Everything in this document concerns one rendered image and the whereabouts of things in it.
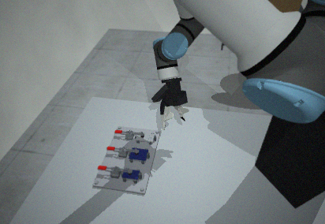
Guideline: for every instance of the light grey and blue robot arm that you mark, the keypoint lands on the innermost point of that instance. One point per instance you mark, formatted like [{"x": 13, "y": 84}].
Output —
[{"x": 282, "y": 54}]

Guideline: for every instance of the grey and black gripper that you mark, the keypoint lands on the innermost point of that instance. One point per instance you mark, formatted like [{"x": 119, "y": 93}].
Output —
[{"x": 180, "y": 97}]

